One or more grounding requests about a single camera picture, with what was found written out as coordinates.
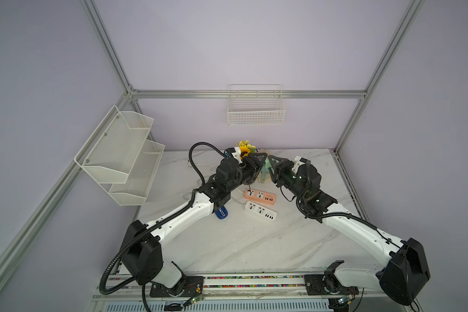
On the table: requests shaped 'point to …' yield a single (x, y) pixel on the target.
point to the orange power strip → (260, 196)
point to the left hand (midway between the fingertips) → (267, 160)
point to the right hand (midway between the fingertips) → (266, 161)
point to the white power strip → (260, 210)
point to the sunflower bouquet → (246, 148)
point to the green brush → (267, 164)
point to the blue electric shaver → (221, 212)
